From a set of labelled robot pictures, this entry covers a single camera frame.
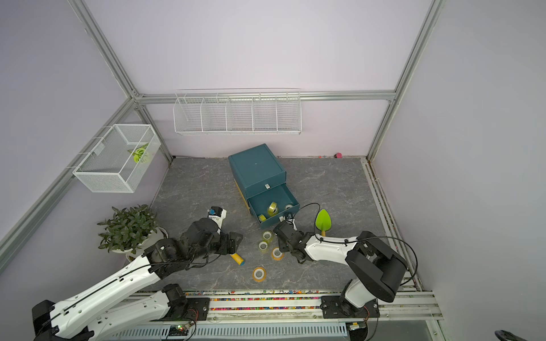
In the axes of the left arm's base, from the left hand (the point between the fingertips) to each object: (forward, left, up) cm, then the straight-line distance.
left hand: (233, 238), depth 74 cm
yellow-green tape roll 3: (+6, -11, -15) cm, 20 cm away
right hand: (+6, -19, -16) cm, 25 cm away
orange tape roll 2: (-9, -8, -16) cm, 20 cm away
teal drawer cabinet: (+23, -10, +5) cm, 26 cm away
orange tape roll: (-1, -15, -16) cm, 22 cm away
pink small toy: (+55, -55, -17) cm, 80 cm away
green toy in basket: (+31, +37, +14) cm, 50 cm away
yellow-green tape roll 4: (+2, -9, -15) cm, 18 cm away
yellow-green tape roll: (+14, -15, -6) cm, 21 cm away
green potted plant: (+3, +34, +6) cm, 35 cm away
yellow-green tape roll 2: (+10, -10, -5) cm, 15 cm away
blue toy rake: (-3, +1, -14) cm, 14 cm away
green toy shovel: (+12, -37, -16) cm, 42 cm away
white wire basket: (+31, +44, +11) cm, 55 cm away
